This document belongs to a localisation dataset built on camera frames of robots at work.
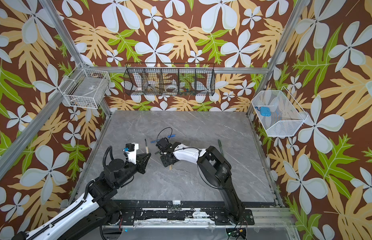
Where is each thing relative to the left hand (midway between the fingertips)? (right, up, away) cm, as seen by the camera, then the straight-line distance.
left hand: (150, 152), depth 73 cm
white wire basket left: (-41, +36, +13) cm, 56 cm away
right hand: (+6, -10, +22) cm, 25 cm away
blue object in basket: (+65, +22, +13) cm, 70 cm away
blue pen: (-4, +3, +34) cm, 34 cm away
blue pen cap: (+8, +7, +34) cm, 36 cm away
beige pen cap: (+9, -12, +17) cm, 23 cm away
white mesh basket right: (+72, +19, +5) cm, 74 cm away
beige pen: (-1, +3, -3) cm, 4 cm away
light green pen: (+42, 0, +28) cm, 51 cm away
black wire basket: (+7, +45, +23) cm, 51 cm away
